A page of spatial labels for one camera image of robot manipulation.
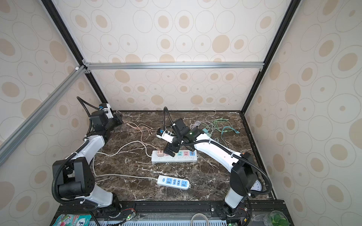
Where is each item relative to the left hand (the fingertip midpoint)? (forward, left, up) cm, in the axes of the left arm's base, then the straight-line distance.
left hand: (125, 110), depth 86 cm
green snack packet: (-54, +20, -21) cm, 61 cm away
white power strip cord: (-18, +11, -25) cm, 32 cm away
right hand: (-18, -28, -8) cm, 34 cm away
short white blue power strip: (-36, -32, -22) cm, 53 cm away
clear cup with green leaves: (-53, -81, -19) cm, 98 cm away
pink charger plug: (-20, -21, -18) cm, 34 cm away
